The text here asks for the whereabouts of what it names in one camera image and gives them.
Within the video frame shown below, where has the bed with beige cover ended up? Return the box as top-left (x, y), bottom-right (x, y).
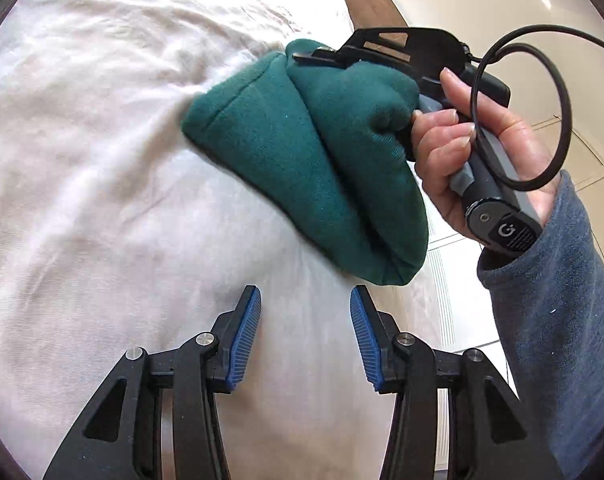
top-left (0, 0), bottom-right (462, 480)

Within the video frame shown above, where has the green knitted sweater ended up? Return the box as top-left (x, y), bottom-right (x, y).
top-left (181, 38), bottom-right (429, 287)

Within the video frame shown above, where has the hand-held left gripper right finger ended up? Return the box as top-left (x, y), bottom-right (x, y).
top-left (349, 285), bottom-right (565, 480)

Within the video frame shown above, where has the person's right forearm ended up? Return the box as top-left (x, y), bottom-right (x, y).
top-left (476, 170), bottom-right (604, 480)

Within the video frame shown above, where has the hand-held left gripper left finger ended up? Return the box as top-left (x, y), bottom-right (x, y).
top-left (42, 285), bottom-right (263, 480)

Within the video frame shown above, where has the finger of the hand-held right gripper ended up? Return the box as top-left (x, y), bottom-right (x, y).
top-left (292, 26), bottom-right (471, 82)

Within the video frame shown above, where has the black cable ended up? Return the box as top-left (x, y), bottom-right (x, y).
top-left (469, 25), bottom-right (604, 193)

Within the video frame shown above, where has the person's right hand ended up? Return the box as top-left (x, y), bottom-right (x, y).
top-left (409, 67), bottom-right (562, 252)

